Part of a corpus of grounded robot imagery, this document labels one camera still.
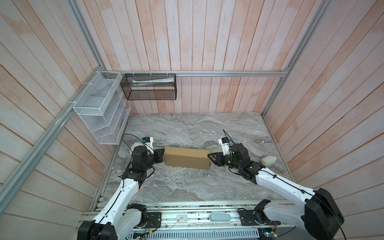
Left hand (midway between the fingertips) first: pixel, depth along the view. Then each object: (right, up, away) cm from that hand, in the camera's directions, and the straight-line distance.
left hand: (165, 152), depth 82 cm
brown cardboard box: (+13, -3, -2) cm, 13 cm away
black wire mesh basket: (-14, +43, +21) cm, 50 cm away
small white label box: (+10, -32, -9) cm, 34 cm away
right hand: (+25, -1, -1) cm, 25 cm away
